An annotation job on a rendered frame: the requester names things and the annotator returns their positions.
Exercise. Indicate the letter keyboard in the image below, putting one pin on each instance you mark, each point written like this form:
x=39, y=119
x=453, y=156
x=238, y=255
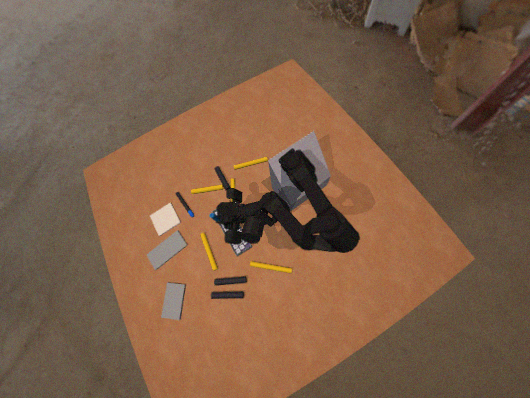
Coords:
x=239, y=248

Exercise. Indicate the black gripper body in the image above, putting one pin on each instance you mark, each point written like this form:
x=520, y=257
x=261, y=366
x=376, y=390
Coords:
x=232, y=236

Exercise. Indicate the dark grey bar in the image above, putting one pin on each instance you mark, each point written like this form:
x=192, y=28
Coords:
x=223, y=281
x=221, y=177
x=222, y=295

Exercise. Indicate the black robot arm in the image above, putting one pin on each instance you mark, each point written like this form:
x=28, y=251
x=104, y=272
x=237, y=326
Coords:
x=335, y=231

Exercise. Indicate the black stylus with blue tip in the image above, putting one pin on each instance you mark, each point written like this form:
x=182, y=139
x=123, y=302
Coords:
x=185, y=205

